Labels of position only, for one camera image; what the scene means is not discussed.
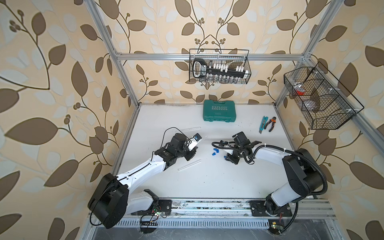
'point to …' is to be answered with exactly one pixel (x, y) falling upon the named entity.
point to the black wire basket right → (324, 102)
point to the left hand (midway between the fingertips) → (193, 143)
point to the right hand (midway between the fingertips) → (228, 155)
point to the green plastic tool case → (219, 110)
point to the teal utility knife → (264, 120)
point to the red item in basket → (300, 93)
